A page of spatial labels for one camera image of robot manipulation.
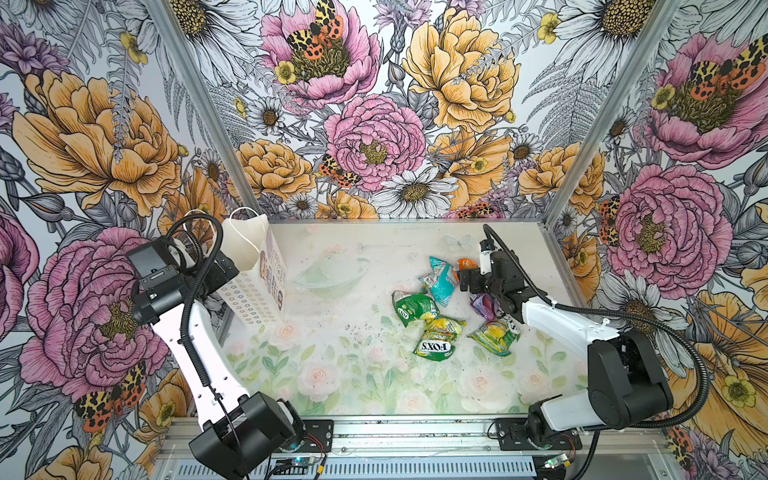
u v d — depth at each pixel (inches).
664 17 28.2
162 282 18.6
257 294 32.1
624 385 17.2
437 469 30.6
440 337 33.4
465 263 39.4
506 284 27.2
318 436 29.2
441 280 38.8
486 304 36.1
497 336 33.5
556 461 28.2
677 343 17.2
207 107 34.4
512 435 29.1
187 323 16.8
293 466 28.6
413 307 36.2
